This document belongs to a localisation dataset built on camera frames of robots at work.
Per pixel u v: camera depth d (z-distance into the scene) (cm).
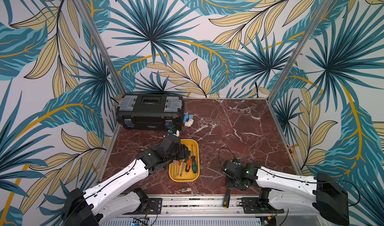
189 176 82
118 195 46
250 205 72
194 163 85
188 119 104
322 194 42
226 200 73
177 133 72
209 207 75
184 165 86
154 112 90
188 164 86
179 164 86
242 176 60
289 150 96
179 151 68
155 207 73
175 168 85
